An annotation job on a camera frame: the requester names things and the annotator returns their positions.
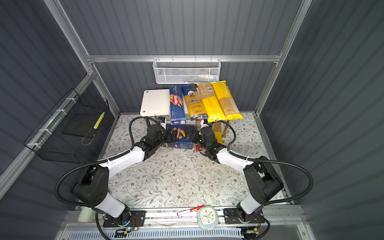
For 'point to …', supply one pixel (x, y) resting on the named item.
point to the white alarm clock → (207, 217)
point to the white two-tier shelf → (157, 102)
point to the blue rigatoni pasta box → (182, 131)
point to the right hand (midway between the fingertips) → (190, 133)
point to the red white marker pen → (190, 210)
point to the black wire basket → (66, 132)
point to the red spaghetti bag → (198, 125)
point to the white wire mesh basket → (186, 71)
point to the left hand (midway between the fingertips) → (170, 130)
